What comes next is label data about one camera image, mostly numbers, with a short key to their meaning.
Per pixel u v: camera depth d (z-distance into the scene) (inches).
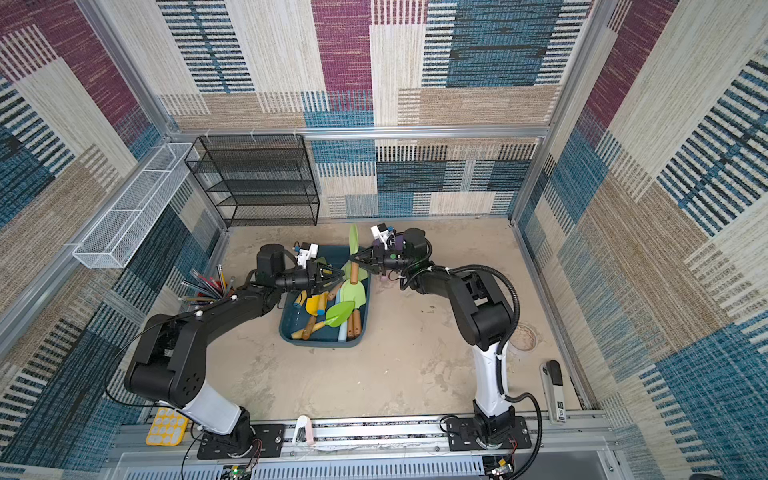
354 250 34.3
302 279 30.7
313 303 37.8
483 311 22.0
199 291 34.4
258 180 43.6
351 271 33.2
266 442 28.8
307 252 32.7
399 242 35.0
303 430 29.3
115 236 28.1
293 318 36.1
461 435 28.8
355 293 37.3
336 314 37.0
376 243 33.5
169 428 29.6
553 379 30.6
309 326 35.1
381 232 34.3
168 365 17.9
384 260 32.6
